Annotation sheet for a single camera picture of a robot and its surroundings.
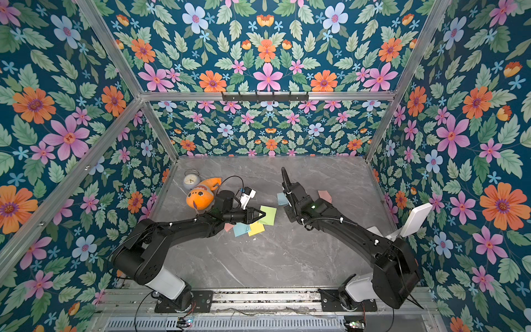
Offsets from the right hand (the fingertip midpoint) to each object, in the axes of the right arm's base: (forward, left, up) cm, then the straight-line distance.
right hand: (296, 202), depth 84 cm
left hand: (-4, +12, -3) cm, 13 cm away
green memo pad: (-4, +11, -5) cm, 13 cm away
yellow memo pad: (-5, +18, -13) cm, 23 cm away
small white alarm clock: (+18, +54, -8) cm, 57 cm away
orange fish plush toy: (+5, +43, -5) cm, 44 cm away
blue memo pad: (-6, +25, -13) cm, 29 cm away
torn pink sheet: (+13, -15, -14) cm, 24 cm away
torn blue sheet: (+10, +7, -13) cm, 18 cm away
